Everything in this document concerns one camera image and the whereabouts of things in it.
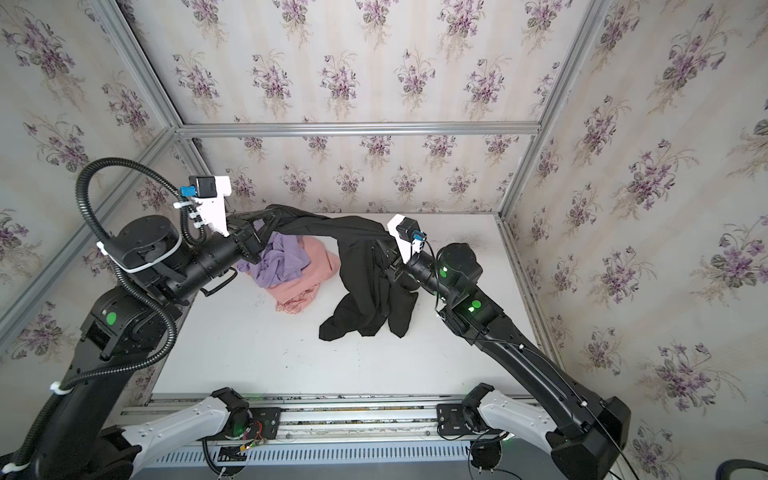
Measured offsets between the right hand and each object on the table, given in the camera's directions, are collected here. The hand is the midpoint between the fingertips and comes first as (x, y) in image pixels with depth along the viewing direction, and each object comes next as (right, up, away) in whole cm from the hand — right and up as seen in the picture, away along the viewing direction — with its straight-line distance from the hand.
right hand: (372, 229), depth 59 cm
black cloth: (0, -16, +14) cm, 21 cm away
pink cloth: (-26, -20, +34) cm, 47 cm away
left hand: (-16, +4, -8) cm, 19 cm away
